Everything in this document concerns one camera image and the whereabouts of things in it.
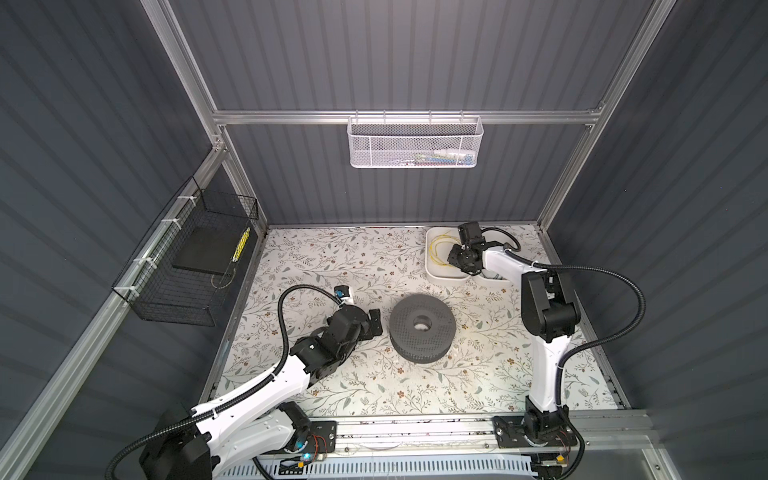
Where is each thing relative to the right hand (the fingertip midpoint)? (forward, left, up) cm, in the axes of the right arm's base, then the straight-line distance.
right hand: (457, 259), depth 104 cm
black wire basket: (-23, +74, +25) cm, 82 cm away
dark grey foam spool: (-32, +14, 0) cm, 35 cm away
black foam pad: (-16, +69, +26) cm, 75 cm away
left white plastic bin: (-3, +7, -4) cm, 8 cm away
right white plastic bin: (+1, -13, +11) cm, 17 cm away
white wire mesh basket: (+50, +13, +16) cm, 54 cm away
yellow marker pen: (-10, +62, +24) cm, 68 cm away
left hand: (-26, +29, +10) cm, 41 cm away
